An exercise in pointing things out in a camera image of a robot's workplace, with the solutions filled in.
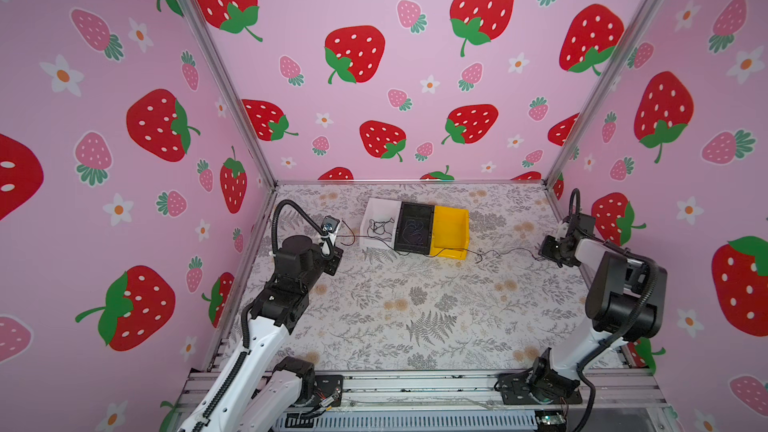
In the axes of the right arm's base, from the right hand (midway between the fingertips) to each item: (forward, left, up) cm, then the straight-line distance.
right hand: (545, 247), depth 97 cm
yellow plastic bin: (+6, +31, -3) cm, 31 cm away
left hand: (-14, +65, +21) cm, 70 cm away
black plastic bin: (+14, +41, -2) cm, 44 cm away
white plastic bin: (+14, +57, -1) cm, 59 cm away
